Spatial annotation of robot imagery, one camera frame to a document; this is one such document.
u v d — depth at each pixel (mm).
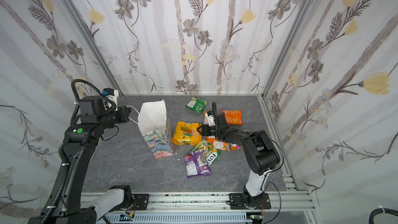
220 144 907
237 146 909
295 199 782
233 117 1035
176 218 703
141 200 735
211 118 882
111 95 588
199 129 924
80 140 437
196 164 821
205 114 891
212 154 864
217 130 753
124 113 595
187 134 929
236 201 733
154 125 964
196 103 1110
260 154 491
